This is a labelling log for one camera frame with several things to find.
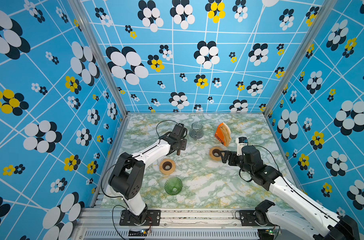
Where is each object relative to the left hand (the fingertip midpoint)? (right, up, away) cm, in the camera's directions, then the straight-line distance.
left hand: (182, 142), depth 92 cm
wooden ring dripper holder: (-10, -15, -1) cm, 18 cm away
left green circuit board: (-19, -41, -22) cm, 50 cm away
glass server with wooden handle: (-3, -7, +1) cm, 7 cm away
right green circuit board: (+40, -42, -22) cm, 62 cm away
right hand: (+25, -5, -12) cm, 28 cm away
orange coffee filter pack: (+26, +5, +4) cm, 27 cm away
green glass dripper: (-5, -24, -9) cm, 26 cm away
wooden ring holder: (+18, -10, +1) cm, 21 cm away
